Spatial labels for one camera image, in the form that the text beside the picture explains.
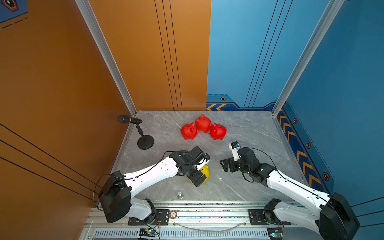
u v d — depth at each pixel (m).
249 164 0.61
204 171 0.81
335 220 0.39
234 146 0.73
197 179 0.69
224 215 0.76
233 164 0.73
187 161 0.60
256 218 0.72
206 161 0.72
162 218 0.74
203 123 1.03
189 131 0.97
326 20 0.73
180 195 0.77
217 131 0.96
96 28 0.76
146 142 1.02
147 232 0.71
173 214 0.75
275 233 0.71
